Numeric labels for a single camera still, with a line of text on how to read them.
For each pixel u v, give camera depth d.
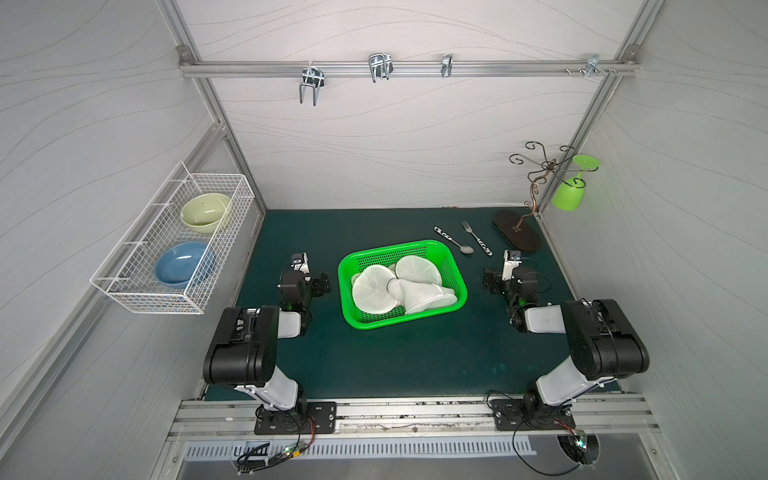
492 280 0.87
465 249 1.07
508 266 0.85
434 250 0.98
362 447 0.70
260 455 0.71
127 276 0.58
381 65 0.76
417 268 0.99
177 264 0.64
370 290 0.93
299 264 0.80
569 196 0.95
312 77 0.78
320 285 0.86
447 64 0.73
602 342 0.47
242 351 0.45
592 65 0.76
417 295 0.80
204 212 0.73
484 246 1.08
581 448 0.72
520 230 1.12
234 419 0.75
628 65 0.78
